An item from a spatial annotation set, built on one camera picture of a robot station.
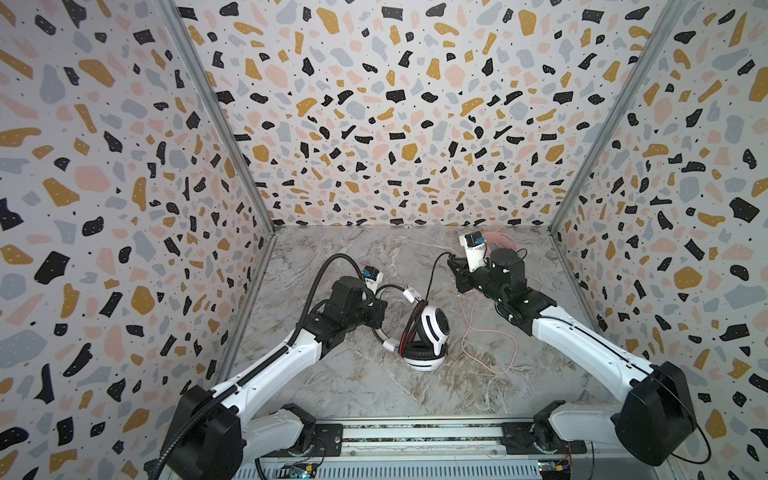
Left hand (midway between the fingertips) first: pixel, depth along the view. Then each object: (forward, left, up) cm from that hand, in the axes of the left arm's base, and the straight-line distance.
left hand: (388, 299), depth 80 cm
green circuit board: (-36, +20, -17) cm, 44 cm away
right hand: (+8, -16, +10) cm, 20 cm away
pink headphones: (+36, -41, -17) cm, 57 cm away
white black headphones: (-14, -8, +3) cm, 16 cm away
